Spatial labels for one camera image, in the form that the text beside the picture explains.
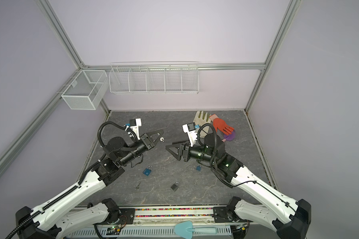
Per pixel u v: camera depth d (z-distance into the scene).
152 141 0.60
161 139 0.63
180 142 0.63
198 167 0.91
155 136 0.62
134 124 0.60
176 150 0.63
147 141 0.56
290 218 0.39
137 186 0.83
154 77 0.99
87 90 1.02
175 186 0.83
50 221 0.41
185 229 0.70
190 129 0.56
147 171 0.89
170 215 0.75
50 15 0.71
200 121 1.12
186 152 0.54
